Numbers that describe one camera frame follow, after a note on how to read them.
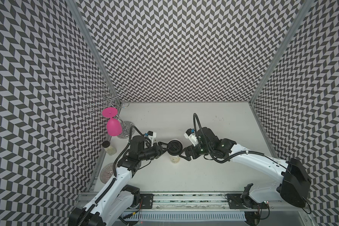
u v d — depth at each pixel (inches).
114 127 30.3
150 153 26.4
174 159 31.0
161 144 27.8
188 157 26.2
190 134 27.0
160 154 26.4
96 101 36.8
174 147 28.9
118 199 22.3
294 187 15.5
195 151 26.2
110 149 33.0
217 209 28.5
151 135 29.0
